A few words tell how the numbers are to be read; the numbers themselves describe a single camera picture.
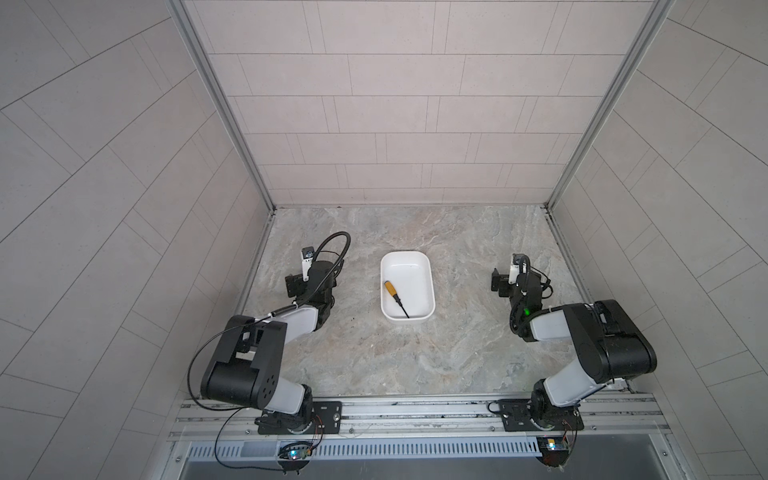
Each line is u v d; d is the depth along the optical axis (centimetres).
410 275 94
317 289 64
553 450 68
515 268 80
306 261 77
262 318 48
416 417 72
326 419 71
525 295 69
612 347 45
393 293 91
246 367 43
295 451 65
